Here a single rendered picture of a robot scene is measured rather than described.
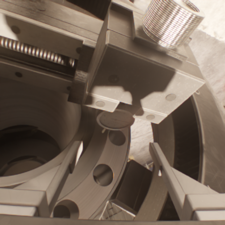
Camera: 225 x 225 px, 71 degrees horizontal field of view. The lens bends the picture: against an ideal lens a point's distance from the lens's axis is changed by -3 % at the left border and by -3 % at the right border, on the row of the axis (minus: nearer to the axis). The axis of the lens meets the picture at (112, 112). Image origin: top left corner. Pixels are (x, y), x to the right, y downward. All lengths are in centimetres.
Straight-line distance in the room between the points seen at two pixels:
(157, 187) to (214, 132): 11
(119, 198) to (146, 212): 7
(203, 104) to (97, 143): 19
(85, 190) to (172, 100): 18
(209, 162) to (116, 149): 15
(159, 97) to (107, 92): 5
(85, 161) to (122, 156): 7
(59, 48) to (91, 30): 5
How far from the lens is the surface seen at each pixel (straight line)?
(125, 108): 23
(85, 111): 32
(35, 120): 60
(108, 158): 29
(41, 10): 25
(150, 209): 23
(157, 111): 18
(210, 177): 21
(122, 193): 28
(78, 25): 24
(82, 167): 27
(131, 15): 18
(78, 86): 24
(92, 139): 29
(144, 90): 16
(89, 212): 27
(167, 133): 28
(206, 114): 27
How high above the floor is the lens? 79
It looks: 25 degrees down
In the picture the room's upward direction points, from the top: 156 degrees clockwise
